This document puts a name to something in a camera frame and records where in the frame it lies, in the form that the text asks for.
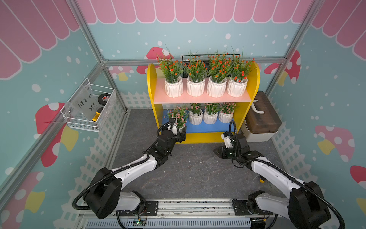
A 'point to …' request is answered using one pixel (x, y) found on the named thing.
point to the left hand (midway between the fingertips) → (179, 127)
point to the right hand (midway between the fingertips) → (215, 150)
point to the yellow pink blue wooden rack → (203, 133)
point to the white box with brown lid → (262, 121)
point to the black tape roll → (103, 98)
